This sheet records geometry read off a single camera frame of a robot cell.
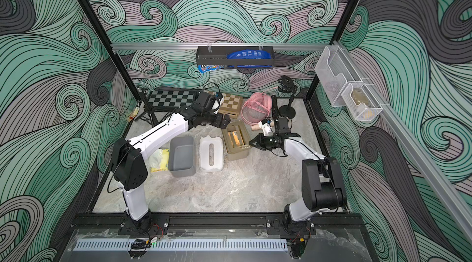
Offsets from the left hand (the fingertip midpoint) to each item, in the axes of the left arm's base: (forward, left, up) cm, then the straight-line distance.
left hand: (222, 115), depth 86 cm
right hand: (-9, -15, -11) cm, 21 cm away
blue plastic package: (+26, -14, +16) cm, 34 cm away
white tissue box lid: (-10, +6, -20) cm, 23 cm away
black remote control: (+20, -31, -17) cm, 41 cm away
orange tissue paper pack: (-4, -6, -14) cm, 16 cm away
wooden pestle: (+6, -19, -18) cm, 27 cm away
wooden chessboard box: (+20, -4, -15) cm, 25 cm away
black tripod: (+7, +38, -6) cm, 39 cm away
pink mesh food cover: (+21, -20, -19) cm, 35 cm away
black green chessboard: (+29, +35, -17) cm, 48 cm away
